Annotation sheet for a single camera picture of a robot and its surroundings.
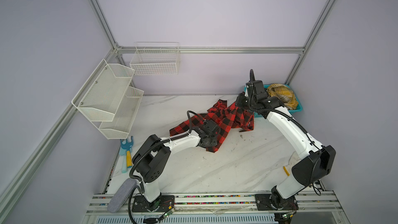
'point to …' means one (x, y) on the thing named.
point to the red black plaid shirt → (225, 115)
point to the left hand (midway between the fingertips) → (212, 141)
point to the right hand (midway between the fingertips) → (235, 99)
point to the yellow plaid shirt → (284, 94)
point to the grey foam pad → (118, 204)
